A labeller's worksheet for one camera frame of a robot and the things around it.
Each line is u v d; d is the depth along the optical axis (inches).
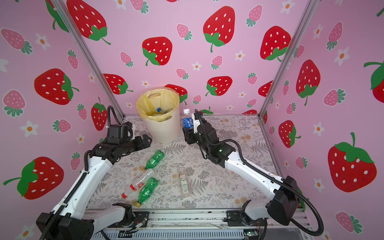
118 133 22.2
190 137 25.1
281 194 15.9
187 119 26.6
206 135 20.1
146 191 30.7
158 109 41.5
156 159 35.5
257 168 18.0
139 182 32.3
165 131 36.6
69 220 14.5
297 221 17.1
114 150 20.4
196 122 24.8
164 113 42.1
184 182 32.0
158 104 40.3
